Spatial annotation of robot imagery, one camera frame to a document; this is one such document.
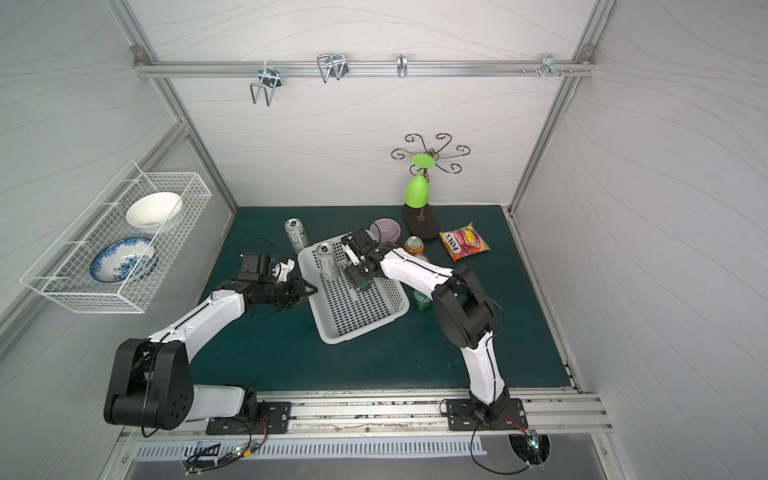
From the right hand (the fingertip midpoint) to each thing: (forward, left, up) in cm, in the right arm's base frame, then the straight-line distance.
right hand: (359, 268), depth 93 cm
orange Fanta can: (+8, -17, +2) cm, 19 cm away
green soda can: (-10, -20, -3) cm, 22 cm away
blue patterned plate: (-17, +48, +26) cm, 57 cm away
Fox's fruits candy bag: (+17, -35, -7) cm, 40 cm away
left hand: (-10, +12, +3) cm, 16 cm away
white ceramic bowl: (0, +53, +24) cm, 58 cm away
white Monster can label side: (+11, +22, +4) cm, 25 cm away
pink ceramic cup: (+21, -7, -5) cm, 22 cm away
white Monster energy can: (0, +9, +4) cm, 10 cm away
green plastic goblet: (+22, -17, +14) cm, 31 cm away
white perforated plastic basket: (-11, +5, -8) cm, 14 cm away
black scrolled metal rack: (+29, -24, +23) cm, 44 cm away
